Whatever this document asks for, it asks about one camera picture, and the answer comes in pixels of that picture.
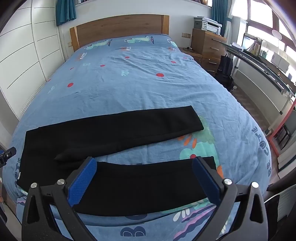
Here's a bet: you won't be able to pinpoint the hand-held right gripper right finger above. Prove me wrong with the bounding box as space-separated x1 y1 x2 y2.
192 156 269 241

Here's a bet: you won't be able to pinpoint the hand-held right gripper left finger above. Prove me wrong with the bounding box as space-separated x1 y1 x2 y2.
21 157 97 241

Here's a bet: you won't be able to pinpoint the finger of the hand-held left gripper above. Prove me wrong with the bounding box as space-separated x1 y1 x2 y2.
0 147 17 166

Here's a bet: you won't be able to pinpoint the black pants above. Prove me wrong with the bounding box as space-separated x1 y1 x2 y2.
17 105 218 216

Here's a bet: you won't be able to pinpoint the black and white chair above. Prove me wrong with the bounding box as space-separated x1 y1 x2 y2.
264 178 296 241

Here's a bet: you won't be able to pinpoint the stacked storage boxes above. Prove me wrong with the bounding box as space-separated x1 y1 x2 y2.
276 125 296 173

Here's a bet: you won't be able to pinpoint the red metal pole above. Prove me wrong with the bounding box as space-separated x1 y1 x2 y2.
269 102 296 158

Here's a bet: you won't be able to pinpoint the white wardrobe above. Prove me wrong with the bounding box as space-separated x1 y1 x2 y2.
0 0 66 121

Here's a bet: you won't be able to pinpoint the blue printed bed sheet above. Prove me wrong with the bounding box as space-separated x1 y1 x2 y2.
2 34 272 241

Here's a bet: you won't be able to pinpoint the black bag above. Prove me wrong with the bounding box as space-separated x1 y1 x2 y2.
215 55 234 91

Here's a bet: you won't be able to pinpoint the wooden nightstand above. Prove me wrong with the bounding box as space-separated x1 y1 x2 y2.
178 47 203 67

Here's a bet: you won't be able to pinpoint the glass desk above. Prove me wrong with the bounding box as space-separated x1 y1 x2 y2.
225 43 296 100

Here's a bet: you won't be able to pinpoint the cardboard box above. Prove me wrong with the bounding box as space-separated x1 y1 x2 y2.
191 28 228 73

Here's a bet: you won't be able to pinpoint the computer monitor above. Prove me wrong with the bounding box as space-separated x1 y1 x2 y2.
242 32 263 50

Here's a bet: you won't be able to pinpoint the teal curtain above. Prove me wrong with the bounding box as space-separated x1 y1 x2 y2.
211 0 228 36
56 0 77 26

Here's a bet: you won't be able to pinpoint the white printer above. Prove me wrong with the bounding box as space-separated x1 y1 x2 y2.
194 17 222 35

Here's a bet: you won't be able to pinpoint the wooden headboard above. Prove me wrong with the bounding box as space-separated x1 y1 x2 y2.
70 15 170 52

